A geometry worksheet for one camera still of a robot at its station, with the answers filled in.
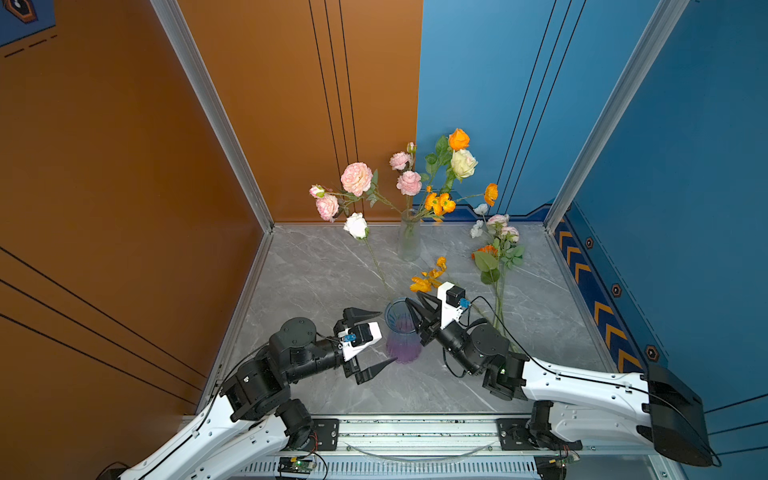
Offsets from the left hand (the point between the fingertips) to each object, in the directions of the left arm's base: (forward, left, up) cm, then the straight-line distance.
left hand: (385, 330), depth 61 cm
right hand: (+8, -5, -1) cm, 9 cm away
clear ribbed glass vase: (+44, -7, -18) cm, 48 cm away
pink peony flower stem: (+44, -6, +4) cm, 45 cm away
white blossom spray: (+54, -34, -26) cm, 69 cm away
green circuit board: (-21, +22, -30) cm, 43 cm away
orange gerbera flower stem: (+38, -34, -23) cm, 56 cm away
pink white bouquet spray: (+42, -44, -26) cm, 66 cm away
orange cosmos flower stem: (+32, -14, -29) cm, 46 cm away
